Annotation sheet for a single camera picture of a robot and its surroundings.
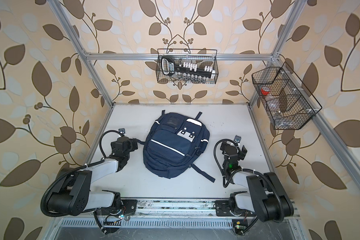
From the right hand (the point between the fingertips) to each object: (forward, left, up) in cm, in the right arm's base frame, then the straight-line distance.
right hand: (236, 145), depth 88 cm
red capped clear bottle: (+19, -14, +26) cm, 35 cm away
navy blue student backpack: (+2, +37, 0) cm, 37 cm away
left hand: (+6, +67, 0) cm, 67 cm away
